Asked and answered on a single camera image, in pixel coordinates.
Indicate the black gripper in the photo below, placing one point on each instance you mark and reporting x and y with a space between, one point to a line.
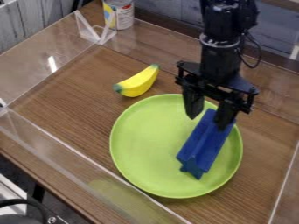
214 78

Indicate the blue star-shaped block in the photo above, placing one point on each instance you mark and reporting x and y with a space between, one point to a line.
202 147

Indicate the green round plate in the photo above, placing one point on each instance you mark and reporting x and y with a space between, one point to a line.
146 139

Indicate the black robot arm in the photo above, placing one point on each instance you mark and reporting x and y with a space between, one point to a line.
229 19

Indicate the yellow toy banana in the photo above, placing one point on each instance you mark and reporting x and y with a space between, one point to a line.
140 83

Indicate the clear acrylic tray wall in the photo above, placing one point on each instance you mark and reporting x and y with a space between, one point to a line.
61 108

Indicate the clear acrylic triangle bracket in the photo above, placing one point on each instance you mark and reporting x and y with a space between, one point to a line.
96 33

